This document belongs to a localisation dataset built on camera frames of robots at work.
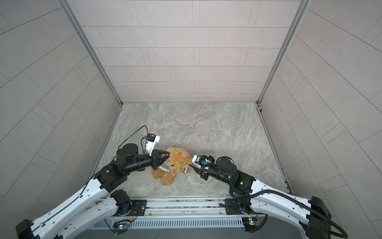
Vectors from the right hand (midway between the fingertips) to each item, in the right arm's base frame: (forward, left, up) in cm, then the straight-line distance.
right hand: (192, 163), depth 69 cm
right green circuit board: (-23, -25, -19) cm, 39 cm away
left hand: (+2, +8, +5) cm, 9 cm away
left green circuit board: (-21, +33, -15) cm, 42 cm away
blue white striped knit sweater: (+1, +14, -6) cm, 15 cm away
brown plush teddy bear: (0, +6, +4) cm, 7 cm away
